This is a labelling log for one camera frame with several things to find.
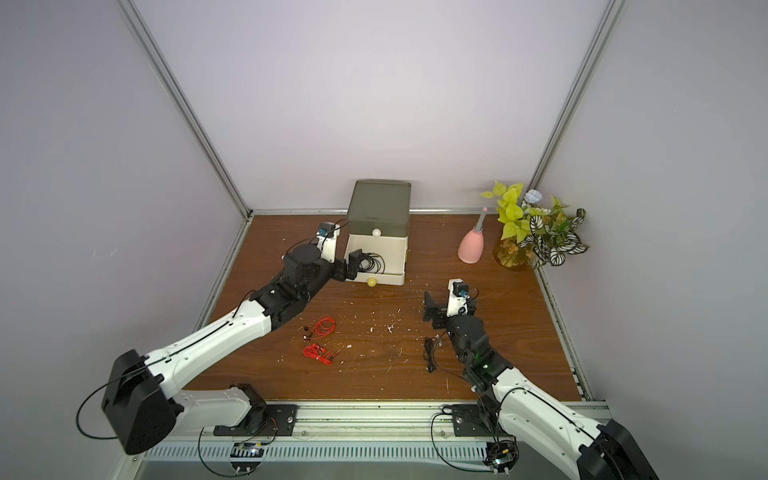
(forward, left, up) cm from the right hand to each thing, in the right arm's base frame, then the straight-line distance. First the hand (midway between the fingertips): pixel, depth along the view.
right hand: (443, 288), depth 79 cm
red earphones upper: (-5, +35, -15) cm, 38 cm away
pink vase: (+21, -12, -8) cm, 25 cm away
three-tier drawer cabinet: (+32, +19, +4) cm, 38 cm away
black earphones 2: (-10, +3, -15) cm, 19 cm away
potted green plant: (+13, -25, +7) cm, 30 cm away
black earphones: (+13, +22, -8) cm, 27 cm away
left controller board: (-36, +50, -18) cm, 64 cm away
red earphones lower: (-13, +35, -15) cm, 40 cm away
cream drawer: (+19, +14, -7) cm, 25 cm away
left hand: (+7, +25, +10) cm, 28 cm away
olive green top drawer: (+21, +19, +2) cm, 28 cm away
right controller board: (-35, -13, -18) cm, 41 cm away
